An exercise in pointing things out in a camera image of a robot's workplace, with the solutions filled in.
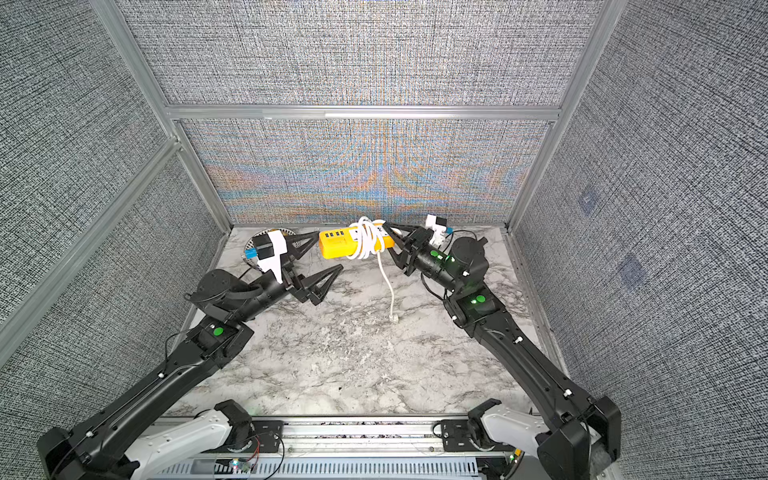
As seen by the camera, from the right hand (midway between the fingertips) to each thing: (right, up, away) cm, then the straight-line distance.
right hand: (383, 223), depth 59 cm
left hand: (-9, -5, -4) cm, 11 cm away
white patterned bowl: (-37, +2, +54) cm, 66 cm away
